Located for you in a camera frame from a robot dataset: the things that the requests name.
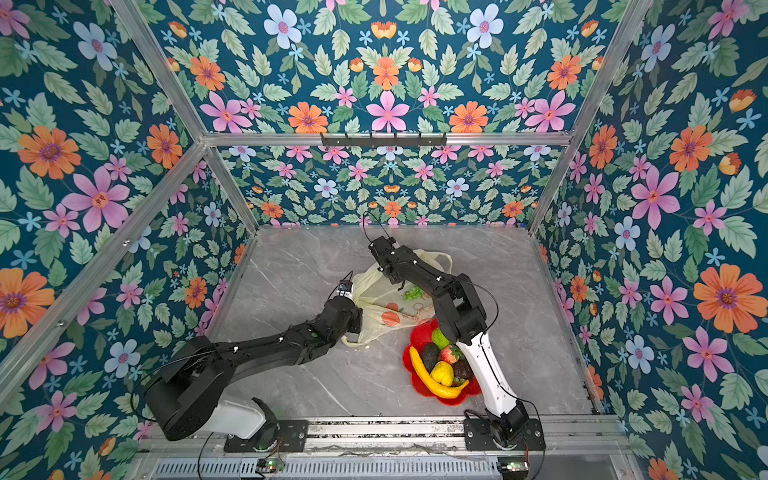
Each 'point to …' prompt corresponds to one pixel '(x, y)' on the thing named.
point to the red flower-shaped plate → (420, 336)
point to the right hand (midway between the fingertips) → (410, 267)
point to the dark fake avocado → (430, 353)
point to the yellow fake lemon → (443, 373)
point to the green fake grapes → (414, 294)
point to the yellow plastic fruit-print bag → (386, 307)
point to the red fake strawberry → (451, 354)
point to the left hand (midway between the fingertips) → (363, 302)
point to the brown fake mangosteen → (462, 369)
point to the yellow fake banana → (449, 392)
